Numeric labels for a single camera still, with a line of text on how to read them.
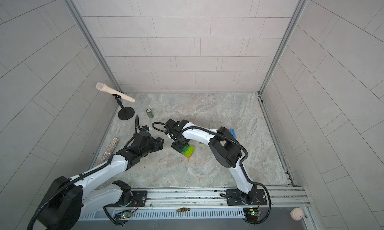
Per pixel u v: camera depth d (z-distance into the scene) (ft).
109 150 2.77
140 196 2.33
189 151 2.75
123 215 2.15
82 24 2.60
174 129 2.27
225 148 1.65
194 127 1.94
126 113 3.38
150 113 3.24
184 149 2.59
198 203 2.32
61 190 1.28
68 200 1.28
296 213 2.15
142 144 2.14
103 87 2.69
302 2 2.37
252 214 2.23
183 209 2.23
